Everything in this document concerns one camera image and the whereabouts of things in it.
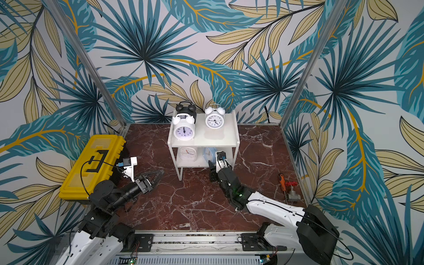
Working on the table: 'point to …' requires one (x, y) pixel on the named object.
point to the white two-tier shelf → (196, 137)
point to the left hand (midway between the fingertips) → (162, 174)
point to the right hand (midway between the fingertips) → (213, 160)
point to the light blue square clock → (209, 154)
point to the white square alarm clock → (187, 154)
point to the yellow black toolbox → (98, 162)
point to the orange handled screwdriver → (281, 179)
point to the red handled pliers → (292, 196)
